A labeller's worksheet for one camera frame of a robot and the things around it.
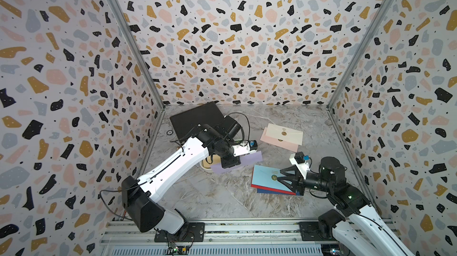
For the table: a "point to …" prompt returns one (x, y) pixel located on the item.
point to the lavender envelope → (245, 160)
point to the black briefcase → (207, 114)
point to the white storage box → (206, 169)
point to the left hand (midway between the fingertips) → (238, 157)
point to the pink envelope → (277, 142)
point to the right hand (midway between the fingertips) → (280, 176)
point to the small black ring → (169, 132)
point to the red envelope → (269, 189)
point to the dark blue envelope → (263, 191)
